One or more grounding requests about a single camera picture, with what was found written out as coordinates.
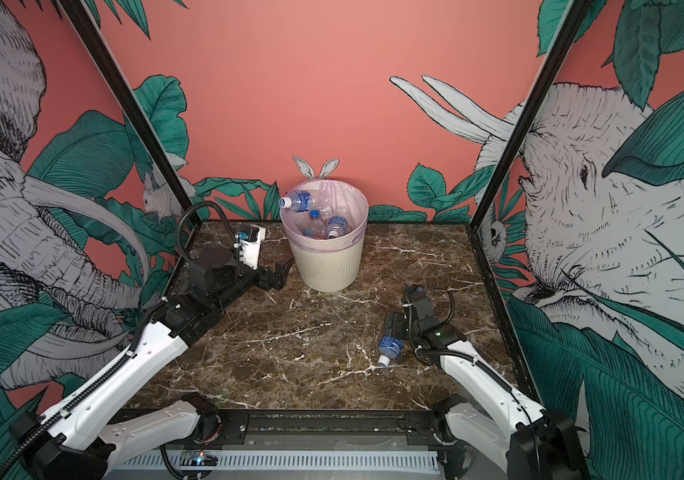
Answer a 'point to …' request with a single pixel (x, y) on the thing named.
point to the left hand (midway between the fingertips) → (275, 247)
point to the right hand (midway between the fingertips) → (395, 316)
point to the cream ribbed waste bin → (329, 271)
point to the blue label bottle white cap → (303, 200)
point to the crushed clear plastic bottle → (336, 226)
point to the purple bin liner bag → (342, 200)
